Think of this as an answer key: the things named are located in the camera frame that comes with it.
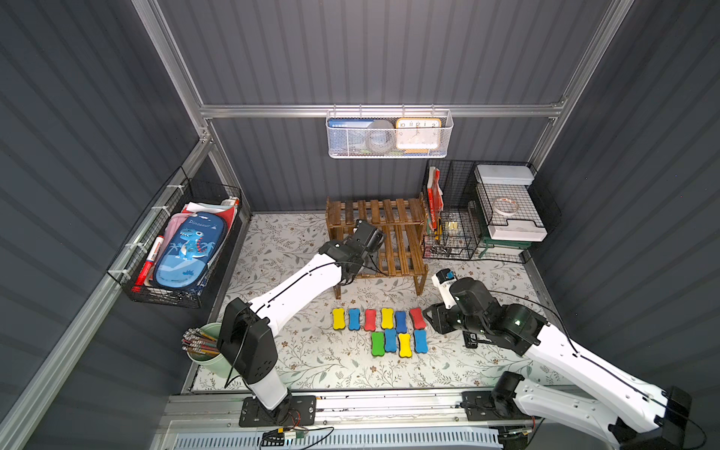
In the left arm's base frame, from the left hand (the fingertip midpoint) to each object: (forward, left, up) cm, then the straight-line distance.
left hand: (367, 260), depth 82 cm
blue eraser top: (-12, +4, -18) cm, 22 cm away
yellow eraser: (-11, +9, -18) cm, 22 cm away
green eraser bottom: (-19, -3, -19) cm, 27 cm away
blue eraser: (-18, -16, -17) cm, 30 cm away
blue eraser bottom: (-17, -7, -18) cm, 25 cm away
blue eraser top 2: (-12, -10, -18) cm, 24 cm away
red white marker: (-11, +51, +14) cm, 54 cm away
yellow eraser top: (-10, -6, -18) cm, 21 cm away
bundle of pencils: (-23, +43, -1) cm, 49 cm away
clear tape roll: (+21, -47, +2) cm, 52 cm away
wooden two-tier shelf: (+9, -11, +7) cm, 16 cm away
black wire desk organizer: (+27, -39, -19) cm, 51 cm away
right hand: (-15, -17, -1) cm, 23 cm away
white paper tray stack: (+33, -48, +3) cm, 58 cm away
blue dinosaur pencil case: (-8, +42, +16) cm, 45 cm away
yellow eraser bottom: (-19, -11, -18) cm, 29 cm away
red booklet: (+39, -29, -9) cm, 49 cm away
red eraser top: (-11, -1, -18) cm, 21 cm away
